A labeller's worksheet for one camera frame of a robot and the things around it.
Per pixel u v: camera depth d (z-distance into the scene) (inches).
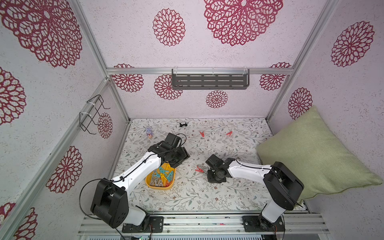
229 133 44.2
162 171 35.4
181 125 45.9
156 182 33.6
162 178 34.3
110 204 16.2
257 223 28.6
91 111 30.7
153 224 28.9
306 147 27.4
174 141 25.8
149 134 42.8
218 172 26.1
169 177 34.5
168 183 34.0
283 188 18.0
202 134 43.9
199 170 36.3
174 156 27.0
